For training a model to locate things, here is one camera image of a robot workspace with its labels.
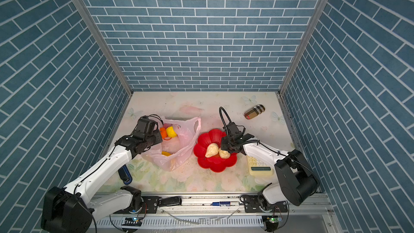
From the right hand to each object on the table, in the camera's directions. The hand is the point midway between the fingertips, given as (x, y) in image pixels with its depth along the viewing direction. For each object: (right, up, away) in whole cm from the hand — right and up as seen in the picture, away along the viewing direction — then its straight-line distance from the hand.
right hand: (221, 143), depth 89 cm
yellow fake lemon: (-30, +5, +4) cm, 30 cm away
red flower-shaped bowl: (-3, -11, -2) cm, 11 cm away
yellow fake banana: (-27, -2, -12) cm, 30 cm away
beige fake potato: (-5, -3, -3) cm, 7 cm away
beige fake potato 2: (+1, -5, -5) cm, 7 cm away
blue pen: (-1, -24, -16) cm, 29 cm away
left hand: (-33, +5, -5) cm, 34 cm away
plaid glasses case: (+22, +17, +16) cm, 32 cm away
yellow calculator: (+19, -12, -5) cm, 23 cm away
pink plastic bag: (-28, -4, -13) cm, 31 cm away
